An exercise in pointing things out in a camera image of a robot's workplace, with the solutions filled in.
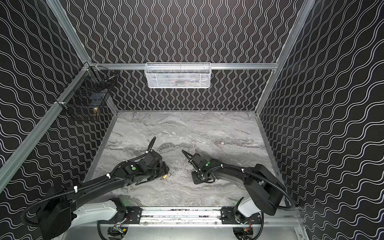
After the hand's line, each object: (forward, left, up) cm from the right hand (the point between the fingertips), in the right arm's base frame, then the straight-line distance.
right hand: (198, 179), depth 86 cm
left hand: (0, +14, +10) cm, 17 cm away
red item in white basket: (+53, +13, +31) cm, 62 cm away
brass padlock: (-1, +18, +7) cm, 19 cm away
